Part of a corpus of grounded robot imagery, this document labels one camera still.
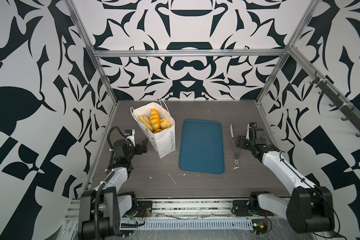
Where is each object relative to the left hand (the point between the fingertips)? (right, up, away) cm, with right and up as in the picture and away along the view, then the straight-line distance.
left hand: (138, 137), depth 88 cm
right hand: (+62, 0, 0) cm, 62 cm away
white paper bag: (+16, -1, -9) cm, 19 cm away
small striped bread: (+5, +9, -5) cm, 11 cm away
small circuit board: (+62, -39, -16) cm, 75 cm away
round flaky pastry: (+16, +8, -4) cm, 18 cm away
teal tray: (+38, -8, +6) cm, 39 cm away
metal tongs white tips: (+58, -12, +3) cm, 59 cm away
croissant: (+10, +10, -3) cm, 15 cm away
